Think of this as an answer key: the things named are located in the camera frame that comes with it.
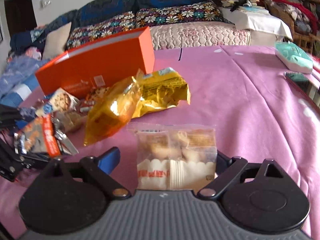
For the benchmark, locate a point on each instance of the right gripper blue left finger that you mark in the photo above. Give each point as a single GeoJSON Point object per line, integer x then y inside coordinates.
{"type": "Point", "coordinates": [109, 160]}

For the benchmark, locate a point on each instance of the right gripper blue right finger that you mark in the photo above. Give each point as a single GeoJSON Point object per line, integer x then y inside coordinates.
{"type": "Point", "coordinates": [223, 162]}

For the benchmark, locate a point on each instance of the orange silver snack packet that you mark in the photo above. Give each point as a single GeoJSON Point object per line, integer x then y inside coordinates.
{"type": "Point", "coordinates": [43, 138]}

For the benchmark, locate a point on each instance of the clear biscuit snack packet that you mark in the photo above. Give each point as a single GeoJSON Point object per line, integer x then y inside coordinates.
{"type": "Point", "coordinates": [175, 157]}

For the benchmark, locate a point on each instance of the gold foil snack bag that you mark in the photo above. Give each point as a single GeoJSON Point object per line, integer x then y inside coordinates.
{"type": "Point", "coordinates": [133, 97]}

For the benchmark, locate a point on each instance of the cookie picture snack packet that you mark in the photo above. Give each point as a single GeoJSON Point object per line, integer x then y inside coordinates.
{"type": "Point", "coordinates": [60, 101]}

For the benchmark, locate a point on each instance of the pink tablecloth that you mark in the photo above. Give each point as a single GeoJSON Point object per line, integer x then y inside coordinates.
{"type": "Point", "coordinates": [271, 190]}

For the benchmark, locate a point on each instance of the blue striped blanket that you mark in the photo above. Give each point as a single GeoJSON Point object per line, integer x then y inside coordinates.
{"type": "Point", "coordinates": [18, 80]}

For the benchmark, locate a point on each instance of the orange cardboard box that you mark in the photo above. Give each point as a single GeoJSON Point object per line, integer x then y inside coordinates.
{"type": "Point", "coordinates": [102, 62]}

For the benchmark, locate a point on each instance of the teal tissue pack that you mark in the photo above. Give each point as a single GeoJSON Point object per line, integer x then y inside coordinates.
{"type": "Point", "coordinates": [294, 58]}

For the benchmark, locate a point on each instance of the floral cushion left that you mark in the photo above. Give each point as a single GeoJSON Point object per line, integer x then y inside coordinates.
{"type": "Point", "coordinates": [117, 24]}

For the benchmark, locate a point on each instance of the floral cushion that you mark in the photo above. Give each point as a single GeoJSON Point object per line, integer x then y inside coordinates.
{"type": "Point", "coordinates": [117, 24]}
{"type": "Point", "coordinates": [197, 12]}

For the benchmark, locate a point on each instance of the beige pillow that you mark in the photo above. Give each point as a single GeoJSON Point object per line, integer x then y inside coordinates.
{"type": "Point", "coordinates": [56, 42]}

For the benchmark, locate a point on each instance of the white cloth covered side table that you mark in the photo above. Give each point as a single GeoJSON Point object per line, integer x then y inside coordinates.
{"type": "Point", "coordinates": [265, 29]}

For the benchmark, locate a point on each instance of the floral cushion right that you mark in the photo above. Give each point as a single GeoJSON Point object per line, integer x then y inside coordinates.
{"type": "Point", "coordinates": [197, 12]}

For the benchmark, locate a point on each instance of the blue patterned back cushion left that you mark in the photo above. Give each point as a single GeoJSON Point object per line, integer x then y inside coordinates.
{"type": "Point", "coordinates": [100, 10]}

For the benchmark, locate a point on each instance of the red garment on chair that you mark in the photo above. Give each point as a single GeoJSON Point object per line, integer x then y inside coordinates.
{"type": "Point", "coordinates": [305, 22]}

